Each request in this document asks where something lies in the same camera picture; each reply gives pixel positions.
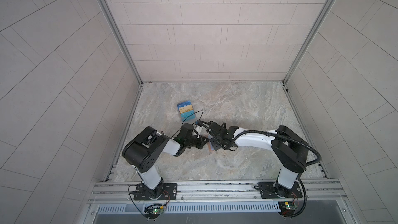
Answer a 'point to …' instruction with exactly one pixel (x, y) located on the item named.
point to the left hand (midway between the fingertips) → (211, 139)
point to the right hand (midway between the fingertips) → (214, 143)
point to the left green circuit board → (155, 211)
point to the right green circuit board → (287, 208)
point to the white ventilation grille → (119, 208)
